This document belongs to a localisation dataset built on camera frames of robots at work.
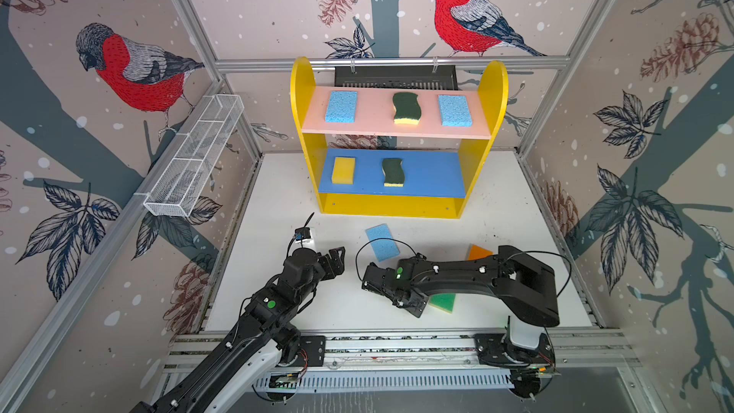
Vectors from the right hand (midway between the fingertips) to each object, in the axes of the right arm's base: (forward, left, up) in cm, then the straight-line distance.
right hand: (391, 296), depth 83 cm
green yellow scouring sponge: (+34, 0, +16) cm, 38 cm away
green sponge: (-1, -15, 0) cm, 15 cm away
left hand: (+9, +15, +14) cm, 22 cm away
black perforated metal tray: (+60, -11, +37) cm, 71 cm away
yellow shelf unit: (+64, -2, -2) cm, 64 cm away
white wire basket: (+15, +55, +32) cm, 65 cm away
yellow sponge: (+34, +17, +17) cm, 42 cm away
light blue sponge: (+7, +3, +20) cm, 21 cm away
